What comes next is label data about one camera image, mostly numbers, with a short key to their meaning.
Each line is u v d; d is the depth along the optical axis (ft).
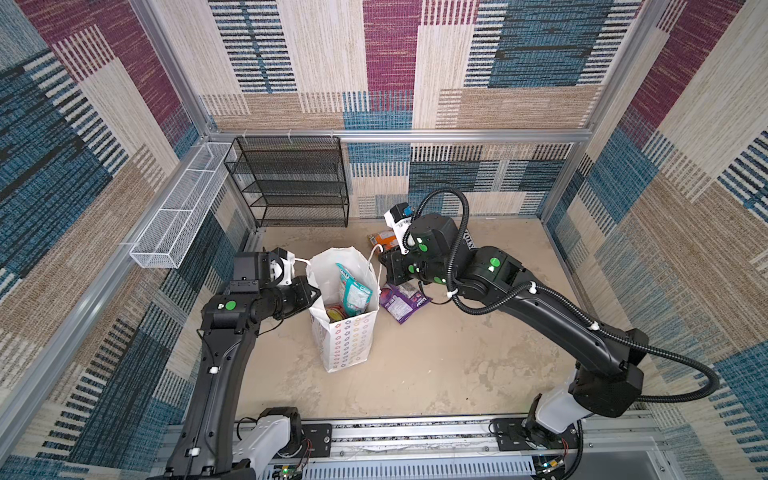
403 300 3.05
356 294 2.58
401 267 1.84
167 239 2.29
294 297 2.02
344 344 2.32
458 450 2.39
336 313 2.77
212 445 1.23
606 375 1.34
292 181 3.65
